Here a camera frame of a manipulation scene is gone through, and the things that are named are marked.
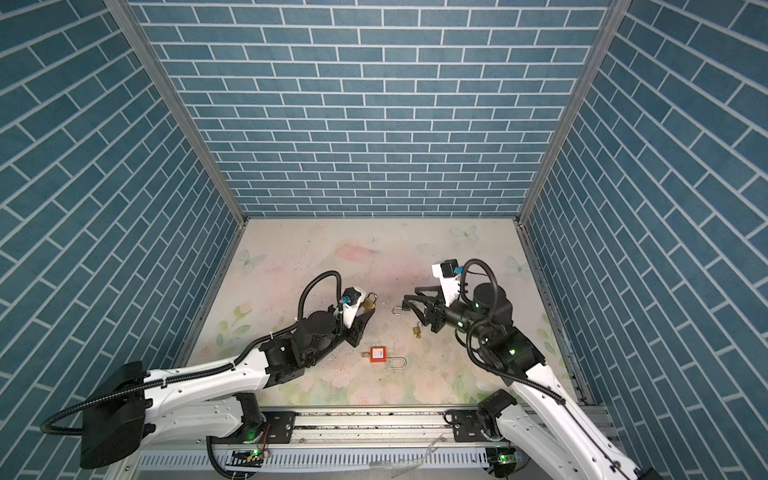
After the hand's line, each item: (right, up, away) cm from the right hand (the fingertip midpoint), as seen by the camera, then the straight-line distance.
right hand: (408, 292), depth 67 cm
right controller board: (+22, -41, +3) cm, 47 cm away
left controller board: (-39, -41, +4) cm, 57 cm away
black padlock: (-4, -10, +29) cm, 31 cm away
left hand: (-9, -6, +9) cm, 14 cm away
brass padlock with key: (-9, -4, +8) cm, 13 cm away
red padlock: (-8, -21, +17) cm, 28 cm away
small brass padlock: (+3, -16, +24) cm, 29 cm away
